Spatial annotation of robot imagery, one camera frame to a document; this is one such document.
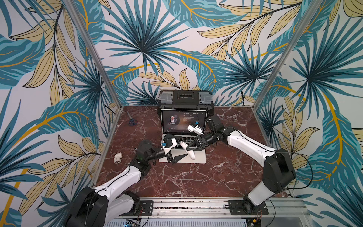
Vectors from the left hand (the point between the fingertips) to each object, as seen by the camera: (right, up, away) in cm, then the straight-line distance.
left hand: (183, 146), depth 72 cm
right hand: (+3, -2, -2) cm, 4 cm away
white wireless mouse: (+4, -2, -6) cm, 8 cm away
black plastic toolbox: (+3, +28, +29) cm, 40 cm away
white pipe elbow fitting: (-40, -10, +16) cm, 45 cm away
